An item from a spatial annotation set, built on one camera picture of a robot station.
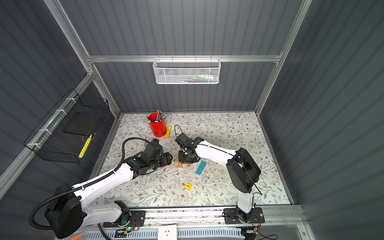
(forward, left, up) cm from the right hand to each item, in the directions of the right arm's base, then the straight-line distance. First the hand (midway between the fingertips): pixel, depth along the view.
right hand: (183, 162), depth 87 cm
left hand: (0, +8, +5) cm, 9 cm away
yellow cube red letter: (-13, -3, -4) cm, 14 cm away
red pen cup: (+25, +19, +1) cm, 32 cm away
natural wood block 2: (-3, -1, 0) cm, 3 cm away
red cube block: (-8, +9, +11) cm, 16 cm away
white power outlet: (-34, +5, -2) cm, 34 cm away
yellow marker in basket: (-7, +43, +23) cm, 49 cm away
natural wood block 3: (-1, +3, +6) cm, 7 cm away
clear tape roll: (+14, +27, -3) cm, 31 cm away
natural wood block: (+1, +5, -4) cm, 6 cm away
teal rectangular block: (-1, -11, -6) cm, 12 cm away
